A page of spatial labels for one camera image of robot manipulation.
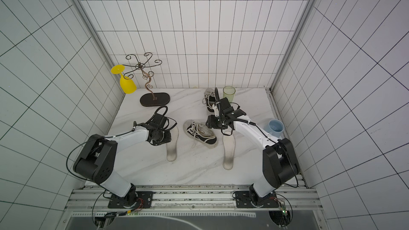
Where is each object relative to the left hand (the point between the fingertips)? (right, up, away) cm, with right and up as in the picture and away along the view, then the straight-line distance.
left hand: (167, 141), depth 92 cm
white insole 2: (+36, -3, -3) cm, 36 cm away
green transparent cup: (+38, +30, +8) cm, 49 cm away
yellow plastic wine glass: (-24, +34, 0) cm, 42 cm away
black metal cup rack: (-18, +25, +18) cm, 36 cm away
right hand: (+26, +13, -5) cm, 29 cm away
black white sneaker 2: (+26, +26, +11) cm, 38 cm away
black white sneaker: (+20, +5, -5) cm, 21 cm away
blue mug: (+65, +8, +1) cm, 65 cm away
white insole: (+3, -2, -2) cm, 4 cm away
